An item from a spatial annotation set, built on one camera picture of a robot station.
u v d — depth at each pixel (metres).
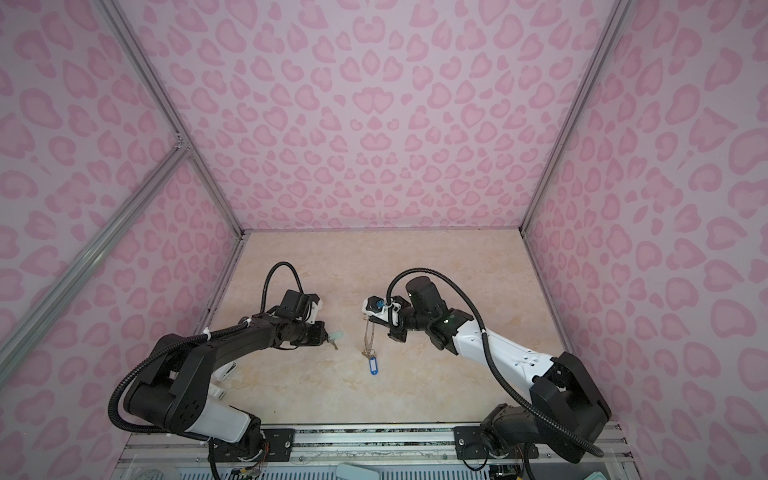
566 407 0.41
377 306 0.65
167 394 0.44
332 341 0.91
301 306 0.75
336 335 0.93
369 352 0.90
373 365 0.86
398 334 0.70
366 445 0.75
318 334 0.82
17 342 0.50
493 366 0.45
